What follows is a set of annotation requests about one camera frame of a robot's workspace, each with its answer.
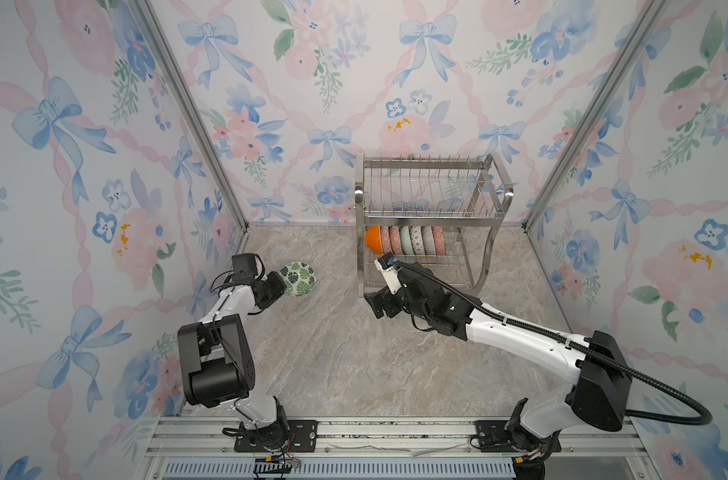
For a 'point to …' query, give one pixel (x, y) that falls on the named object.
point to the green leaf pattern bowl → (299, 278)
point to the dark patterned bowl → (396, 240)
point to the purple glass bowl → (428, 239)
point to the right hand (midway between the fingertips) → (378, 284)
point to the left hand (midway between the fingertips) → (284, 283)
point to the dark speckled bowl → (439, 240)
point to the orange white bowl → (373, 239)
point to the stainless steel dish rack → (439, 212)
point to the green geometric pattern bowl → (417, 240)
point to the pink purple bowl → (385, 240)
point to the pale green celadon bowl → (406, 240)
